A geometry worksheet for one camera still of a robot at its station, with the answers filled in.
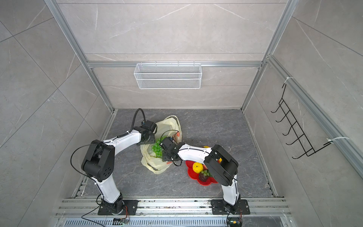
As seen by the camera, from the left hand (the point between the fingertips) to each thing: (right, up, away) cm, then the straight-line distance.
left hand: (147, 137), depth 95 cm
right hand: (+14, -12, -5) cm, 19 cm away
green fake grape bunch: (+7, -7, -3) cm, 11 cm away
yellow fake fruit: (+34, -17, -14) cm, 40 cm away
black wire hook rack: (+81, +3, -31) cm, 86 cm away
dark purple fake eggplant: (+36, -22, -16) cm, 45 cm away
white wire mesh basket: (+14, +44, +5) cm, 46 cm away
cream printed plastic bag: (+15, +7, -3) cm, 17 cm away
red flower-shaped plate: (+33, -22, -14) cm, 42 cm away
